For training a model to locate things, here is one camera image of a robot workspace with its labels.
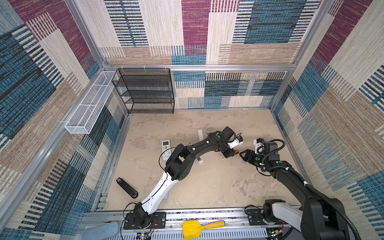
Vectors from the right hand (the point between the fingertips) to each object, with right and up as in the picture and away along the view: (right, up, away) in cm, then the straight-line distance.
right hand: (243, 157), depth 87 cm
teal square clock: (-43, -19, -9) cm, 47 cm away
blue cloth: (-69, -29, -19) cm, 78 cm away
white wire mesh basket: (-94, +26, +5) cm, 97 cm away
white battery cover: (-24, +11, +17) cm, 31 cm away
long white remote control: (-25, -3, +5) cm, 25 cm away
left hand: (-4, +1, +8) cm, 9 cm away
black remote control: (-63, -18, -4) cm, 66 cm away
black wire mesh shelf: (-63, +43, +22) cm, 79 cm away
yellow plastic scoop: (-29, -30, -17) cm, 45 cm away
